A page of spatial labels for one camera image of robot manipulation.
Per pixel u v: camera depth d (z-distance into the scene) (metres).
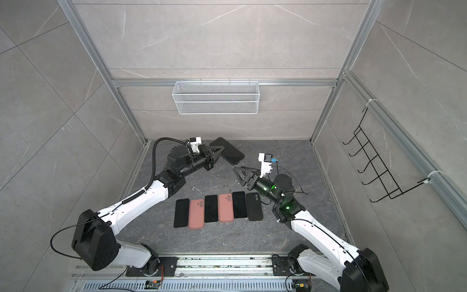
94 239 0.41
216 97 1.00
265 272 0.73
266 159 0.63
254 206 0.91
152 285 0.70
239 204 0.90
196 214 0.89
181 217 0.88
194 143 0.71
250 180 0.61
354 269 0.39
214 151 0.71
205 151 0.65
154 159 0.61
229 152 0.71
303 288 0.70
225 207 0.90
